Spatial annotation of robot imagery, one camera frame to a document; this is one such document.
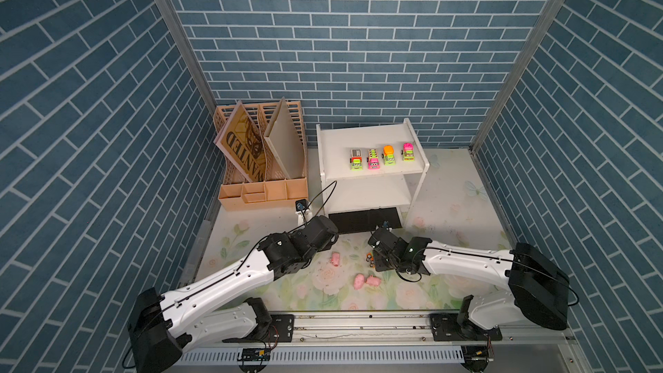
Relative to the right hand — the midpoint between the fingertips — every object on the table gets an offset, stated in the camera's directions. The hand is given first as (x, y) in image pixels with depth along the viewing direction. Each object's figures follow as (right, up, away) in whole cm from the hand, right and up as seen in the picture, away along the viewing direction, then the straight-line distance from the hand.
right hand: (377, 259), depth 85 cm
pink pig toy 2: (-2, -5, -4) cm, 7 cm away
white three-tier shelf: (-4, +29, -17) cm, 34 cm away
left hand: (-15, +11, -8) cm, 20 cm away
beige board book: (-35, +44, +14) cm, 58 cm away
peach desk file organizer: (-51, +21, +10) cm, 56 cm away
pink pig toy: (-14, 0, 0) cm, 14 cm away
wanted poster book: (-49, +41, +8) cm, 64 cm away
